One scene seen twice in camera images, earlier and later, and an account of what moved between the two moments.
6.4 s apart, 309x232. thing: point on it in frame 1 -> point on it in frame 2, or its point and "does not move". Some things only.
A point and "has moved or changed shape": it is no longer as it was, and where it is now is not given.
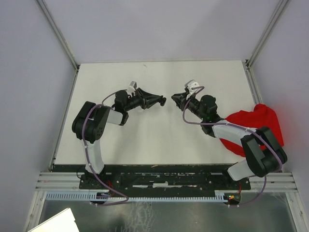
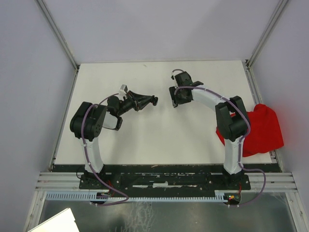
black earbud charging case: (162, 102) has moved or changed shape
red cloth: (262, 116) does not move
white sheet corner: (63, 222) does not move
